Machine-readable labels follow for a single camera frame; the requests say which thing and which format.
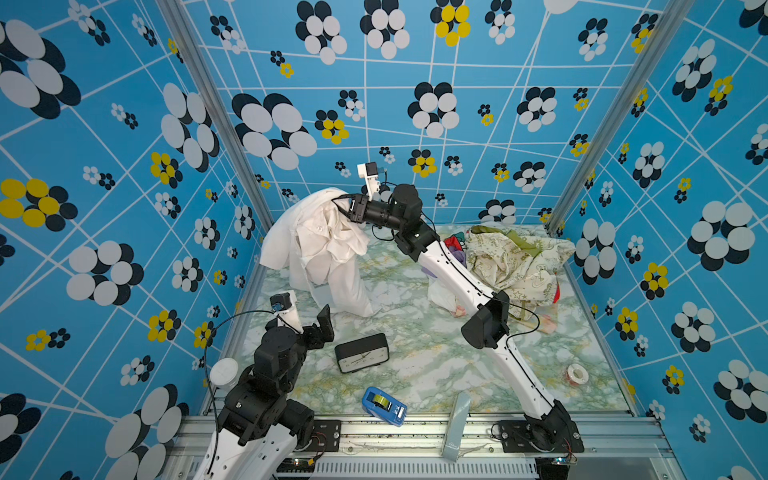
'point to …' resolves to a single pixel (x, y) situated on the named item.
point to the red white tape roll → (577, 374)
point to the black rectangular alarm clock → (362, 353)
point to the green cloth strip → (529, 247)
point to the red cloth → (453, 242)
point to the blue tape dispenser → (382, 405)
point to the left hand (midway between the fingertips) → (313, 308)
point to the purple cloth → (459, 254)
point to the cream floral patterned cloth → (504, 266)
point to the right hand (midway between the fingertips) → (331, 201)
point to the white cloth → (317, 242)
